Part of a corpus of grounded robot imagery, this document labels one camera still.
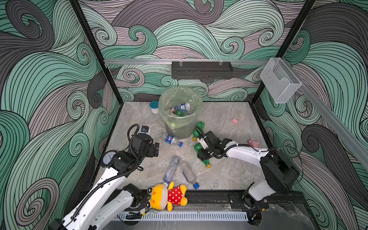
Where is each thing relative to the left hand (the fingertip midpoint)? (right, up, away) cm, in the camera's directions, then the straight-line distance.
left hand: (149, 142), depth 75 cm
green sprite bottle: (+32, +7, +29) cm, 44 cm away
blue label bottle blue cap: (+18, +20, +20) cm, 33 cm away
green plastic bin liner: (+12, +27, +18) cm, 34 cm away
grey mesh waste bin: (+19, +2, +18) cm, 26 cm away
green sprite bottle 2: (+28, -5, +12) cm, 31 cm away
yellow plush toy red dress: (+7, -25, -6) cm, 27 cm away
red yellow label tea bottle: (+11, +17, +20) cm, 29 cm away
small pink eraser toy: (+58, +10, +32) cm, 67 cm away
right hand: (+30, -10, +14) cm, 34 cm away
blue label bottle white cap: (+23, +20, +18) cm, 35 cm away
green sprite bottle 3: (+16, +16, +21) cm, 31 cm away
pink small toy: (+66, -4, +17) cm, 68 cm away
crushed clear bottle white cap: (+12, -16, +7) cm, 21 cm away
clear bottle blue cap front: (+22, -20, +6) cm, 31 cm away
